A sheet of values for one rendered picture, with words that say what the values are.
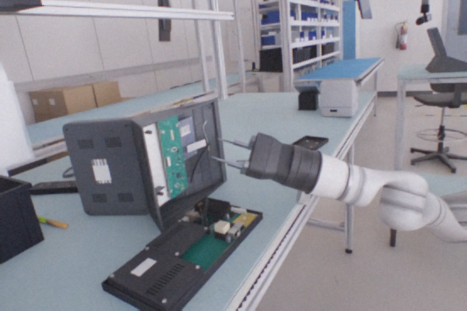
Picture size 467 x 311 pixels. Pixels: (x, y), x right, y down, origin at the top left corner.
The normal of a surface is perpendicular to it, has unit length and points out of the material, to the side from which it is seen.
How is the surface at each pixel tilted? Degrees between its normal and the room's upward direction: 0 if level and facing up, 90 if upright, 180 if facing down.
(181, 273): 0
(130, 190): 90
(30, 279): 0
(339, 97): 90
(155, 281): 0
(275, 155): 55
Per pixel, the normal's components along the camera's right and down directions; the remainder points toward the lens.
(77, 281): -0.11, -0.95
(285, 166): -0.01, -0.40
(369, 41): -0.50, 0.29
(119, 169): -0.15, 0.29
